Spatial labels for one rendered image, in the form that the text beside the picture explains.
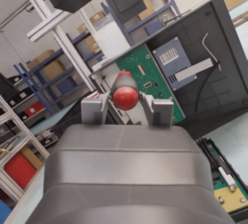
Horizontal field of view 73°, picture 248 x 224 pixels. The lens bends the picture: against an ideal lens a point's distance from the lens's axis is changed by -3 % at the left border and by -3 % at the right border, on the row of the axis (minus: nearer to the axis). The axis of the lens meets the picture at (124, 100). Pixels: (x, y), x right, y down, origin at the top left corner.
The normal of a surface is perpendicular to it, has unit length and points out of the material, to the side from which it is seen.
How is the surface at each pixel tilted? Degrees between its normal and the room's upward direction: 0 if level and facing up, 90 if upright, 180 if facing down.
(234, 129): 0
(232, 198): 0
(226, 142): 0
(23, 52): 90
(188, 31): 90
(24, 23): 90
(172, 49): 90
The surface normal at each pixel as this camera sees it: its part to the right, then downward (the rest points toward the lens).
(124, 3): 0.05, 0.42
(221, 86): -0.33, 0.48
